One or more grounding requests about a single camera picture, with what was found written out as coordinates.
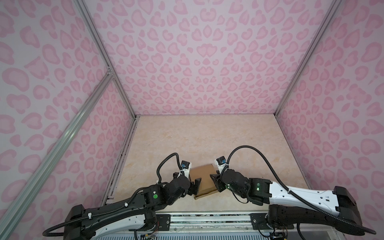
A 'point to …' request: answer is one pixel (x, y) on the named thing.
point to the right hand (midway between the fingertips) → (212, 176)
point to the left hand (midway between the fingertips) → (195, 177)
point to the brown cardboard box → (207, 185)
